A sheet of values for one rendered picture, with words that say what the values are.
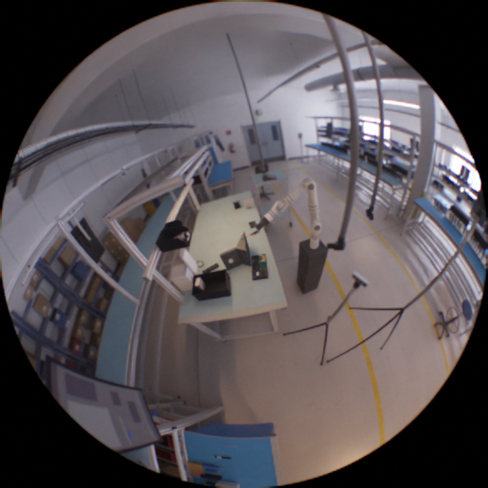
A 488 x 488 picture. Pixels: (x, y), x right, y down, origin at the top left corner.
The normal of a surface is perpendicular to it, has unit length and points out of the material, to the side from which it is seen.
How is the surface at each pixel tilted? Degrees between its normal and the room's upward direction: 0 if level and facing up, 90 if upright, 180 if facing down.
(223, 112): 90
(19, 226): 90
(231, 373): 0
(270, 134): 90
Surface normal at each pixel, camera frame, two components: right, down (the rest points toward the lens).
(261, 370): -0.22, -0.70
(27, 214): 0.97, -0.24
